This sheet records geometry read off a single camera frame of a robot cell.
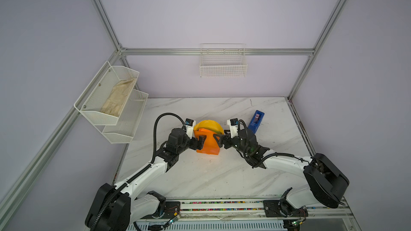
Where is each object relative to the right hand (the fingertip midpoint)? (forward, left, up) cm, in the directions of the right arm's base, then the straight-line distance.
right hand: (216, 135), depth 82 cm
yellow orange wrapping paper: (+5, +4, 0) cm, 6 cm away
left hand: (+1, +10, -1) cm, 10 cm away
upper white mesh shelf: (+12, +56, +16) cm, 59 cm away
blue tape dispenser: (+16, -27, -11) cm, 33 cm away
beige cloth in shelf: (+14, +49, +16) cm, 53 cm away
